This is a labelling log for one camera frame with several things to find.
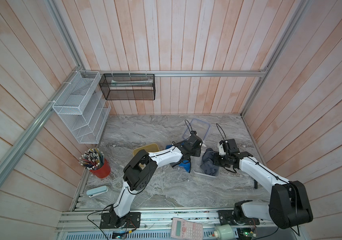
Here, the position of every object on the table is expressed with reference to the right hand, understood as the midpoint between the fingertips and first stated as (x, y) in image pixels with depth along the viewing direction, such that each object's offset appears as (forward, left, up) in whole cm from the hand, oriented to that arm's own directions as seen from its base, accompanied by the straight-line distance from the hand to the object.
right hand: (213, 159), depth 90 cm
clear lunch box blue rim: (-1, +10, -6) cm, 12 cm away
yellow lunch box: (+7, +38, +1) cm, 39 cm away
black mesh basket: (+45, +57, +22) cm, 76 cm away
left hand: (+5, +10, +1) cm, 11 cm away
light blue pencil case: (-20, +66, 0) cm, 69 cm away
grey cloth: (-7, +5, +5) cm, 9 cm away
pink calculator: (-36, +19, -4) cm, 41 cm away
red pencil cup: (-9, +66, +14) cm, 68 cm away
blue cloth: (-4, +17, -1) cm, 18 cm away
